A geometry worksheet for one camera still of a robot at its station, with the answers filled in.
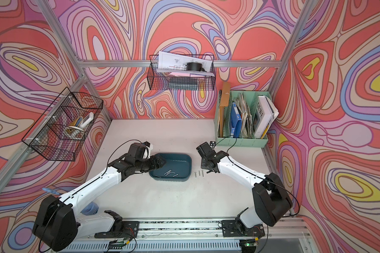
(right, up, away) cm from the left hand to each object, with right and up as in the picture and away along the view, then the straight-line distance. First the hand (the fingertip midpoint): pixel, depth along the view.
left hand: (163, 162), depth 82 cm
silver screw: (+17, -8, +9) cm, 21 cm away
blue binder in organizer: (+41, +22, +9) cm, 48 cm away
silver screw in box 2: (+1, -7, +9) cm, 11 cm away
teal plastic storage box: (+7, -6, +14) cm, 17 cm away
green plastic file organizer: (+46, +25, +11) cm, 53 cm away
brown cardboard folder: (+32, +32, 0) cm, 46 cm away
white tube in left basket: (-35, +22, -8) cm, 42 cm away
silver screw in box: (+6, -9, +8) cm, 13 cm away
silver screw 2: (+22, -8, +9) cm, 25 cm away
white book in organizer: (+58, +27, +6) cm, 65 cm away
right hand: (+25, -3, +5) cm, 26 cm away
